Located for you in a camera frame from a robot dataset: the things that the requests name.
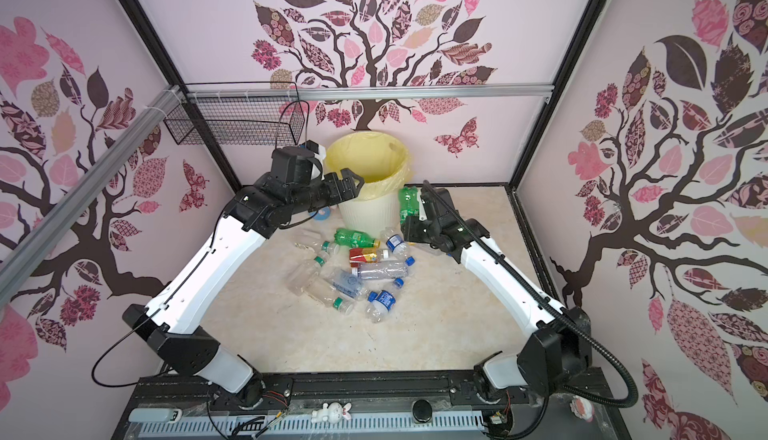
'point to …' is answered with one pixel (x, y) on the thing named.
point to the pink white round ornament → (582, 408)
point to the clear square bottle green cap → (300, 278)
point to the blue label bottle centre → (396, 244)
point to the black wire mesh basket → (240, 113)
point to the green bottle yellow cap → (408, 198)
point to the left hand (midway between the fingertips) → (351, 190)
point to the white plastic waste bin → (370, 216)
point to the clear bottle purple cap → (385, 270)
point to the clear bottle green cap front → (325, 293)
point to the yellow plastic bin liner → (380, 161)
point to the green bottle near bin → (355, 239)
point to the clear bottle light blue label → (349, 284)
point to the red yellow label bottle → (366, 255)
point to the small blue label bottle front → (378, 304)
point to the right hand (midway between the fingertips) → (408, 223)
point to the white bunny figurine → (333, 412)
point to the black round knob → (422, 410)
